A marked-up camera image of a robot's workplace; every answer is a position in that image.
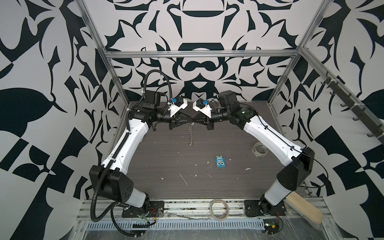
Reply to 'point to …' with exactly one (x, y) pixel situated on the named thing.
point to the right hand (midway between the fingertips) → (193, 118)
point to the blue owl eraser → (220, 161)
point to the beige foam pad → (309, 211)
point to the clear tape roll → (227, 212)
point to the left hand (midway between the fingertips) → (191, 116)
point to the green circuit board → (271, 226)
